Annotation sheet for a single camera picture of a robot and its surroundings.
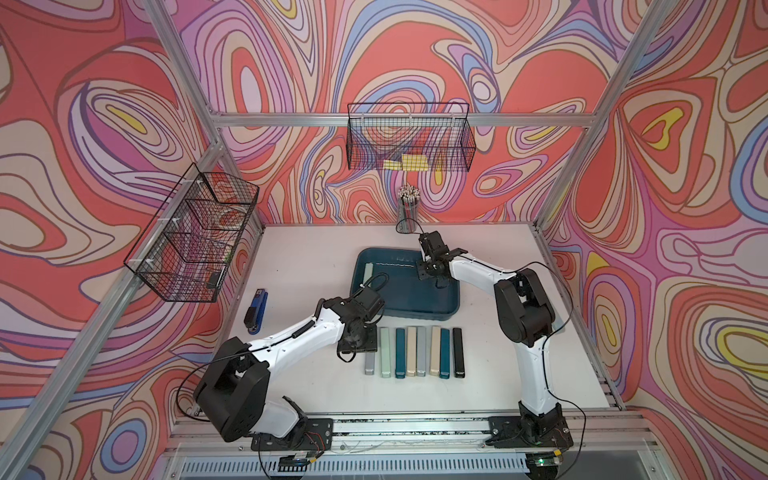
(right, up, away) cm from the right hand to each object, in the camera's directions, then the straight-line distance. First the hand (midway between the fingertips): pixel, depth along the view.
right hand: (427, 274), depth 103 cm
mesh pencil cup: (-7, +26, +2) cm, 27 cm away
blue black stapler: (-56, -12, -11) cm, 58 cm away
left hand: (-18, -20, -20) cm, 34 cm away
